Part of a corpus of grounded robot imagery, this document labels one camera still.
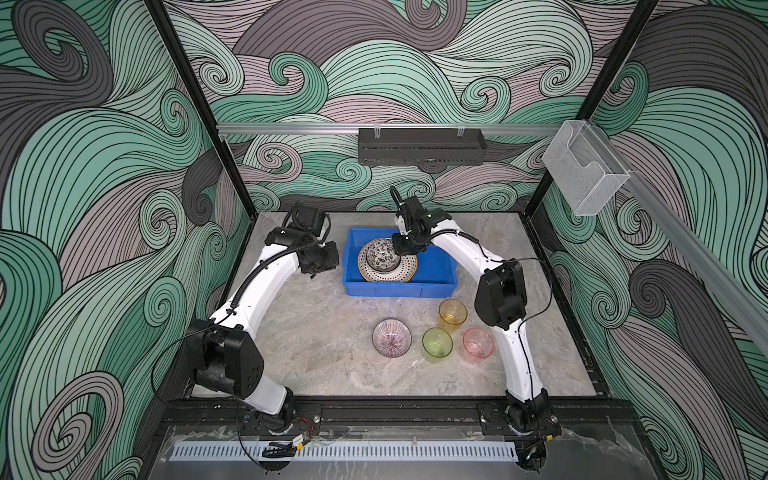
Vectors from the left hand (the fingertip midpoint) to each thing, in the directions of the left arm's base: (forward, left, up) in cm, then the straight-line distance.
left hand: (335, 259), depth 83 cm
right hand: (+11, -19, -8) cm, 23 cm away
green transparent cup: (-17, -30, -18) cm, 39 cm away
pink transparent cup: (-17, -42, -17) cm, 48 cm away
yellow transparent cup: (-7, -36, -18) cm, 41 cm away
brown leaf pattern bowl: (+10, -13, -11) cm, 20 cm away
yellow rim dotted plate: (+9, -22, -16) cm, 28 cm away
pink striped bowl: (-15, -17, -17) cm, 28 cm away
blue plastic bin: (+7, -32, -18) cm, 37 cm away
